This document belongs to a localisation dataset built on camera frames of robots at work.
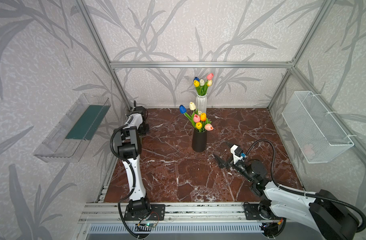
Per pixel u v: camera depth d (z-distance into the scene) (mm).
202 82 906
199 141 913
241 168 666
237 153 619
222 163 670
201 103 1006
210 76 865
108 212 753
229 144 980
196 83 848
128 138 639
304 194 474
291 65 937
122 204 691
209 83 909
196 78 880
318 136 630
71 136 642
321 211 419
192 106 768
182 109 750
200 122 737
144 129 940
